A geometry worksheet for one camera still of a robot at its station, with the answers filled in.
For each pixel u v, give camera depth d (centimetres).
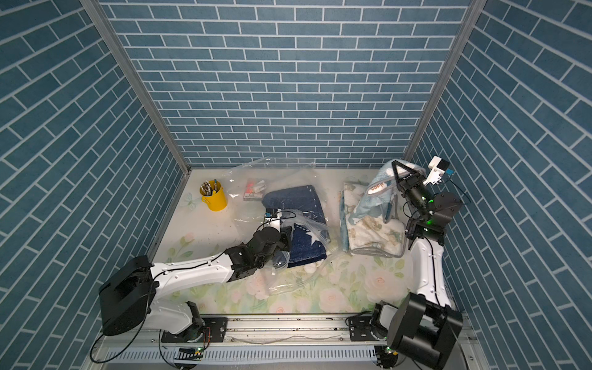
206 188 91
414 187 62
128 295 42
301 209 100
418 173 63
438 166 62
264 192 108
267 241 60
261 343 72
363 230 87
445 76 86
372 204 72
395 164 67
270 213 71
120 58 80
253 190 109
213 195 96
